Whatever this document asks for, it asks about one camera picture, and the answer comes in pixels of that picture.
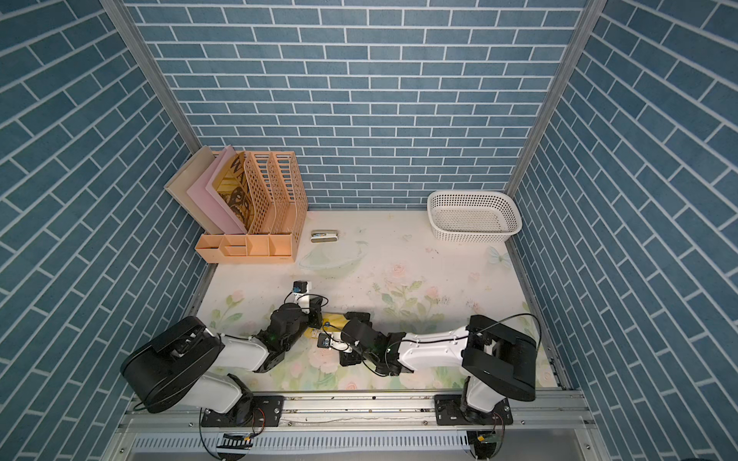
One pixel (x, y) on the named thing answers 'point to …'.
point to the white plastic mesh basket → (473, 216)
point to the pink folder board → (207, 195)
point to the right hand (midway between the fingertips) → (346, 329)
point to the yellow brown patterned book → (233, 186)
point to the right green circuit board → (489, 438)
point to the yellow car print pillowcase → (333, 322)
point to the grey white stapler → (324, 236)
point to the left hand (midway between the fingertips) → (329, 301)
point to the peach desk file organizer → (277, 204)
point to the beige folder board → (185, 179)
